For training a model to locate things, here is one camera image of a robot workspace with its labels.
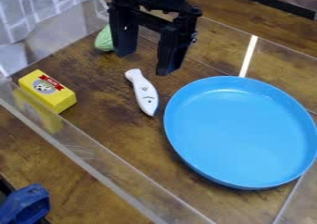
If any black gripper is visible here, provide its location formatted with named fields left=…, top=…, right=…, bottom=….
left=108, top=0, right=201, bottom=76

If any white toy fish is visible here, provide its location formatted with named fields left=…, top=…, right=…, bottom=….
left=125, top=68, right=159, bottom=117

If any blue round tray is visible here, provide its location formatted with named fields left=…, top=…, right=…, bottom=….
left=163, top=76, right=317, bottom=190

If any green bumpy toy vegetable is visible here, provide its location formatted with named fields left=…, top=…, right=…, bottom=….
left=93, top=25, right=113, bottom=52

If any white patterned curtain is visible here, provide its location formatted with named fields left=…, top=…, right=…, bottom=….
left=0, top=0, right=110, bottom=46

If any yellow butter box toy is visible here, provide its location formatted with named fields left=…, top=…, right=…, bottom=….
left=18, top=69, right=76, bottom=114

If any black baseboard strip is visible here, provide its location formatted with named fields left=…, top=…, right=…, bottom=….
left=250, top=0, right=317, bottom=20

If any clear acrylic barrier wall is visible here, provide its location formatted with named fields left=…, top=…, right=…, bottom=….
left=0, top=77, right=215, bottom=224

